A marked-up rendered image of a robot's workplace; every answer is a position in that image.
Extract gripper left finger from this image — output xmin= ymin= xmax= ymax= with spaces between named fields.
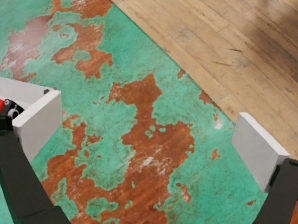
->
xmin=0 ymin=90 xmax=71 ymax=224

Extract ball valve with red lever handle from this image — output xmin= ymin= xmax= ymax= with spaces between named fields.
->
xmin=0 ymin=96 xmax=33 ymax=120

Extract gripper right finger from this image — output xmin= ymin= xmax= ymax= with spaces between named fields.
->
xmin=231 ymin=112 xmax=298 ymax=224

